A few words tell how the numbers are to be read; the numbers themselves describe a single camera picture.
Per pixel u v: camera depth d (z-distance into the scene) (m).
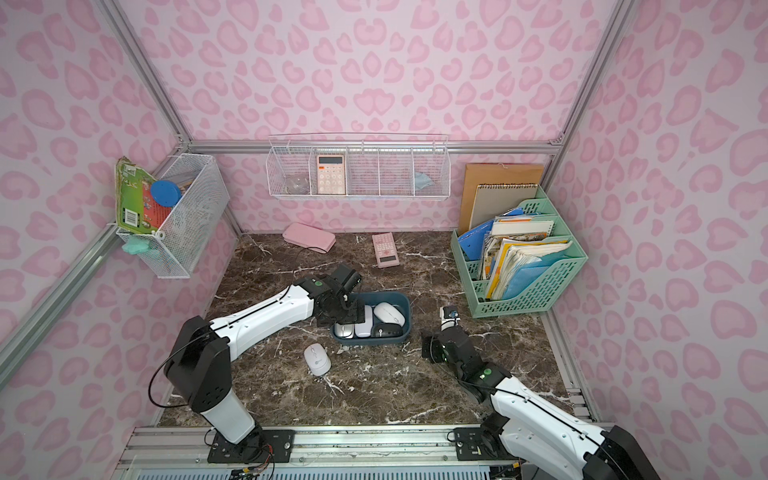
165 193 0.75
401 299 0.97
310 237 1.20
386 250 1.13
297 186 0.95
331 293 0.63
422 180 1.00
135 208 0.69
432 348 0.72
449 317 0.72
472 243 0.99
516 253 0.80
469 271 0.99
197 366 0.45
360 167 0.99
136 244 0.64
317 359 0.86
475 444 0.72
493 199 0.98
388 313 0.94
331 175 0.95
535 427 0.49
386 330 0.89
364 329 0.91
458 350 0.61
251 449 0.65
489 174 0.99
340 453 0.72
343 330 0.88
